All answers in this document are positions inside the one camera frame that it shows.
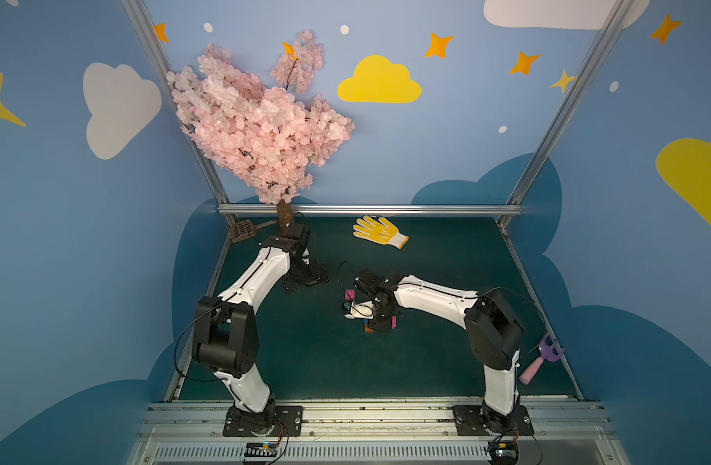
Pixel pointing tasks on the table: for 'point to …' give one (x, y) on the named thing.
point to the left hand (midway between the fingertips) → (315, 280)
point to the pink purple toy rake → (550, 352)
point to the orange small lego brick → (367, 329)
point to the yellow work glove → (381, 232)
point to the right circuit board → (503, 452)
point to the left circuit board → (261, 449)
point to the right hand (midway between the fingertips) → (379, 316)
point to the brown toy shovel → (241, 230)
